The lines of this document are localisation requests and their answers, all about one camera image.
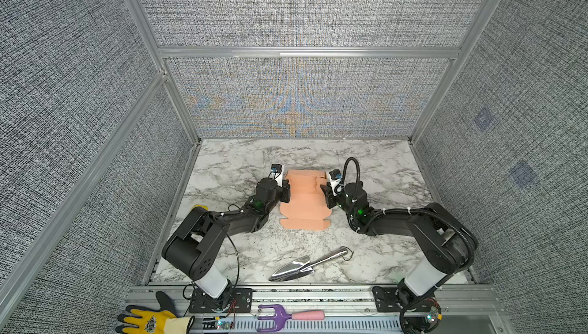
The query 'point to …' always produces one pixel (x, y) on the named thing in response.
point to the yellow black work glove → (161, 320)
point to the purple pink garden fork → (280, 318)
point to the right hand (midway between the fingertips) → (324, 183)
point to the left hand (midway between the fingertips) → (288, 181)
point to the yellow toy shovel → (201, 206)
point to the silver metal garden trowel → (302, 265)
